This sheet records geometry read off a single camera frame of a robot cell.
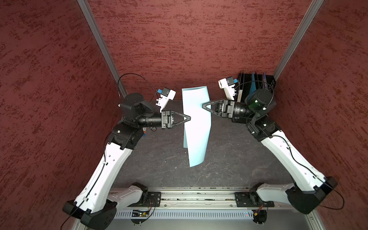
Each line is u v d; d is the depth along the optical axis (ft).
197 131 1.73
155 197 2.44
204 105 1.60
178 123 1.64
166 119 1.49
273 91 3.28
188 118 1.67
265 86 2.95
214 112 1.59
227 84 1.57
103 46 2.82
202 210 2.38
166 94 1.59
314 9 2.38
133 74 3.36
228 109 1.51
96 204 1.18
